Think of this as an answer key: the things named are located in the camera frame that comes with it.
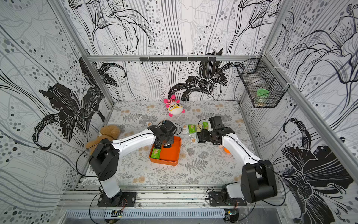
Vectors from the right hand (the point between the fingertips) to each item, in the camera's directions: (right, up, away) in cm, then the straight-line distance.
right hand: (205, 134), depth 88 cm
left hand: (-24, -5, +1) cm, 24 cm away
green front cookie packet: (-32, -12, -1) cm, 34 cm away
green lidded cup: (+32, +22, -8) cm, 39 cm away
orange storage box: (-23, -13, -2) cm, 27 cm away
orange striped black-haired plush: (+3, -2, -31) cm, 32 cm away
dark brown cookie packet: (-31, -8, +2) cm, 32 cm away
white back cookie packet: (-8, -4, +7) cm, 11 cm away
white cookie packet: (-13, +1, +12) cm, 18 cm away
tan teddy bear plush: (-63, +1, +2) cm, 63 cm away
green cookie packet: (-8, +3, +13) cm, 15 cm away
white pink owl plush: (-22, +19, +19) cm, 34 cm away
